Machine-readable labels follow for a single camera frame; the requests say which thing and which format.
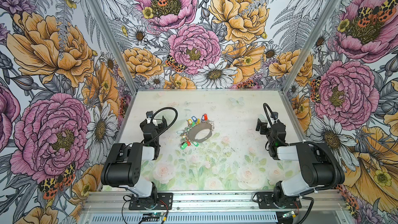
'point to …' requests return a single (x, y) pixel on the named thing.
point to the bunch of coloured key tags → (185, 140)
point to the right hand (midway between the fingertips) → (266, 123)
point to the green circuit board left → (152, 216)
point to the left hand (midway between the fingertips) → (156, 121)
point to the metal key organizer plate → (194, 130)
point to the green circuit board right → (290, 214)
